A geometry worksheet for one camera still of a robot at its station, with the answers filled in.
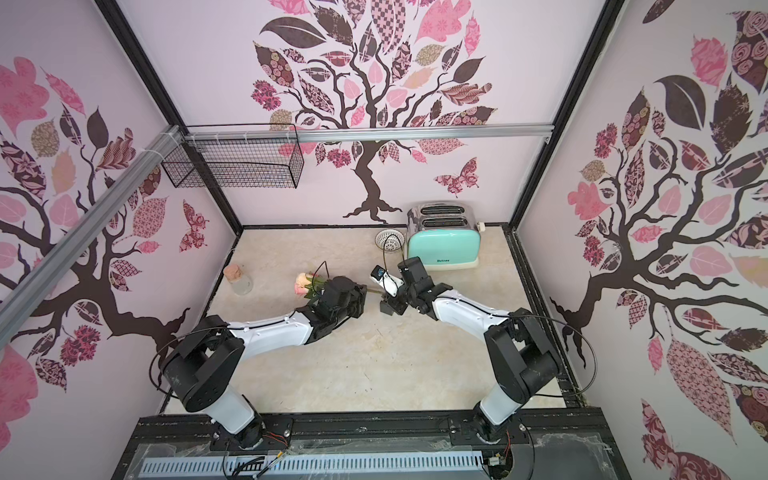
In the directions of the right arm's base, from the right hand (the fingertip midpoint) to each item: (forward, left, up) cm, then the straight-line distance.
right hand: (387, 287), depth 90 cm
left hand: (0, +5, +1) cm, 5 cm away
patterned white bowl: (+28, -1, -8) cm, 29 cm away
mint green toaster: (+18, -20, +3) cm, 27 cm away
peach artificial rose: (+1, +26, +4) cm, 26 cm away
